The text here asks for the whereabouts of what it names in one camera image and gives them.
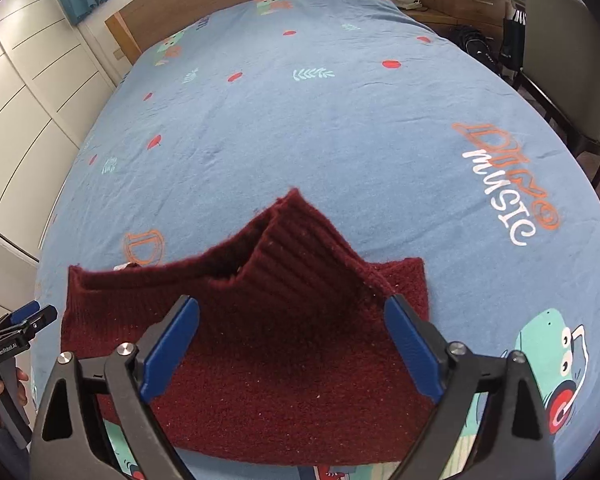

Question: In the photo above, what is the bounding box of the dark red knit sweater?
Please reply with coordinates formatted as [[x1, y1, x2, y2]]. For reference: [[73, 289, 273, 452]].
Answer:
[[61, 191, 432, 466]]

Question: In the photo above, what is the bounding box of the white wardrobe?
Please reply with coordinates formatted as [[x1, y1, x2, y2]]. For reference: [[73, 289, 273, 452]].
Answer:
[[0, 0, 117, 311]]

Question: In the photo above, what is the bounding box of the blue patterned bed sheet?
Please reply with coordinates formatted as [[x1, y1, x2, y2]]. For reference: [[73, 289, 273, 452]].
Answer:
[[36, 0, 600, 477]]

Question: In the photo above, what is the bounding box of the grey chair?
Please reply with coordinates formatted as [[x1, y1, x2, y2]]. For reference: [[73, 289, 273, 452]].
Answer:
[[514, 0, 600, 186]]

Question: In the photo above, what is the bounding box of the black bag on floor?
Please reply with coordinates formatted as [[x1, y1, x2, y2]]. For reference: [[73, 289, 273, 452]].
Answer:
[[450, 25, 501, 75]]

